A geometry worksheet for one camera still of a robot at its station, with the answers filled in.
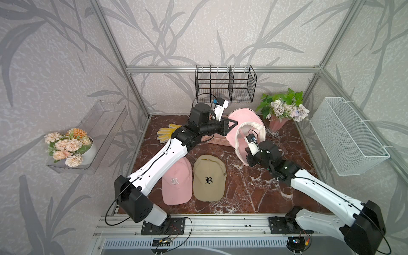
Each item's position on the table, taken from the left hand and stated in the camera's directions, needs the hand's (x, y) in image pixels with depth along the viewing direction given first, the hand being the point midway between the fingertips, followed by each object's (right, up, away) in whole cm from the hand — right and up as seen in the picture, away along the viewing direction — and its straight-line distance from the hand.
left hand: (237, 124), depth 67 cm
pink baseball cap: (-29, -31, +14) cm, 45 cm away
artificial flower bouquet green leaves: (+31, +11, +20) cm, 38 cm away
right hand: (+6, -12, +13) cm, 19 cm away
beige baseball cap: (-13, -28, +15) cm, 35 cm away
